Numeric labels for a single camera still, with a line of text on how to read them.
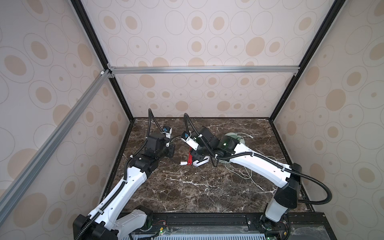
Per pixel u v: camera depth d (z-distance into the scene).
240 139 0.97
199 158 0.65
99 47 0.81
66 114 0.64
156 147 0.56
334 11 0.69
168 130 0.66
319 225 0.73
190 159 0.74
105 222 0.38
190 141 0.64
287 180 0.43
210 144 0.53
